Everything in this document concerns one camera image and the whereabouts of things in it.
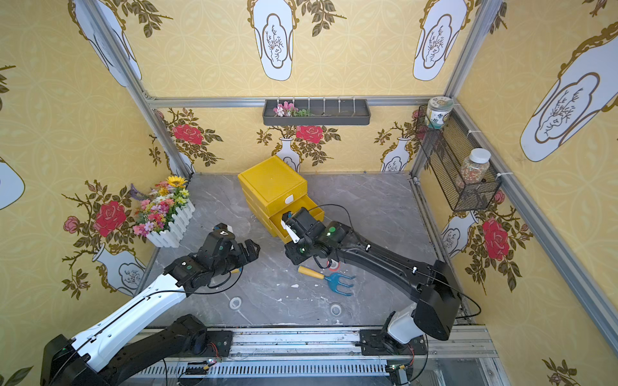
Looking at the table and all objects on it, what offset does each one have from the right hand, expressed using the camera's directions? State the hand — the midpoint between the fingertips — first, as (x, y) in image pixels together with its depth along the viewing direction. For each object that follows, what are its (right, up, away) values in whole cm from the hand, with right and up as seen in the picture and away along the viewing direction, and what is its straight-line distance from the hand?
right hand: (295, 244), depth 79 cm
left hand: (-18, -2, +3) cm, 18 cm away
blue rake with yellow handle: (+13, -15, +9) cm, 22 cm away
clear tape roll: (-21, -21, +4) cm, 30 cm away
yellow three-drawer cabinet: (-9, +19, +9) cm, 23 cm away
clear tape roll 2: (+13, -22, +2) cm, 26 cm away
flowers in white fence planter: (-48, +10, +9) cm, 50 cm away
